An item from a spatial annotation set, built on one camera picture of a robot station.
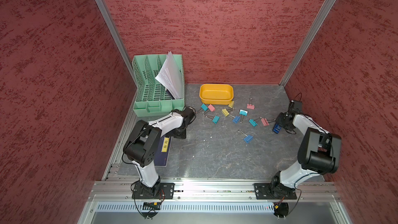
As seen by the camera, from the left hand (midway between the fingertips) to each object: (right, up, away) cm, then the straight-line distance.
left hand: (173, 138), depth 90 cm
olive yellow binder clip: (+38, +19, +18) cm, 46 cm away
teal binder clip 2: (+26, +10, +11) cm, 30 cm away
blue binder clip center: (+39, +10, +10) cm, 42 cm away
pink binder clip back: (+52, +19, +20) cm, 58 cm away
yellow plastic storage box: (+28, +27, +24) cm, 45 cm away
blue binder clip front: (+45, -1, +1) cm, 45 cm away
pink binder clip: (+24, +17, +16) cm, 33 cm away
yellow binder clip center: (+33, +14, +13) cm, 38 cm away
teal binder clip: (+18, +17, +17) cm, 30 cm away
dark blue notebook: (-6, -9, -5) cm, 12 cm away
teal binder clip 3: (+50, +8, +8) cm, 52 cm away
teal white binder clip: (+45, +14, +14) cm, 49 cm away
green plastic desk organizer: (-20, +24, +23) cm, 38 cm away
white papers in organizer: (-3, +38, +5) cm, 38 cm away
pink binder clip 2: (+58, +8, +9) cm, 59 cm away
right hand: (+65, +8, +4) cm, 66 cm away
